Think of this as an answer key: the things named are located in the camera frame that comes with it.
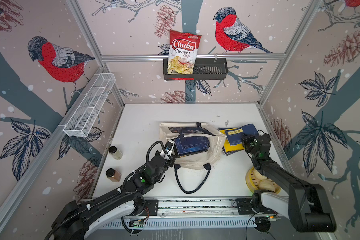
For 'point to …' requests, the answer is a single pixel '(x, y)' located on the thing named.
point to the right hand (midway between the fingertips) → (239, 131)
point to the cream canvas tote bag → (217, 141)
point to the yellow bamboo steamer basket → (255, 180)
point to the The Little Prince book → (185, 146)
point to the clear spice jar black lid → (115, 152)
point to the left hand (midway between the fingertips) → (174, 143)
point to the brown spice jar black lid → (113, 175)
